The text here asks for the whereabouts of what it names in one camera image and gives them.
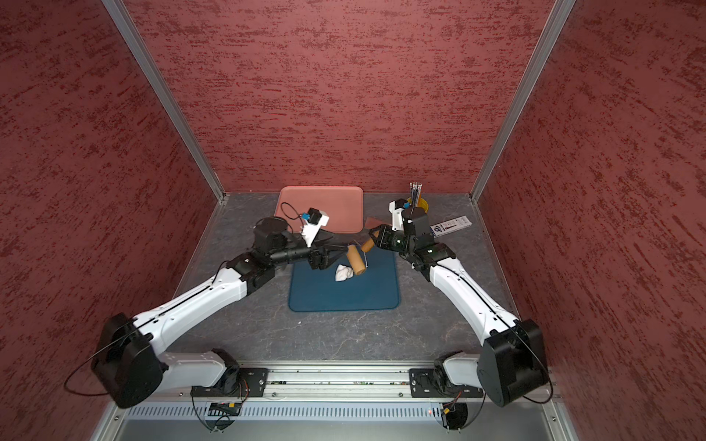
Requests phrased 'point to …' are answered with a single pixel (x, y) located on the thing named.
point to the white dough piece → (343, 273)
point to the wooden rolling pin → (355, 256)
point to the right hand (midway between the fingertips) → (371, 237)
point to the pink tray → (344, 205)
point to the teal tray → (311, 289)
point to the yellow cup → (422, 204)
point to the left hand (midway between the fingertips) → (339, 246)
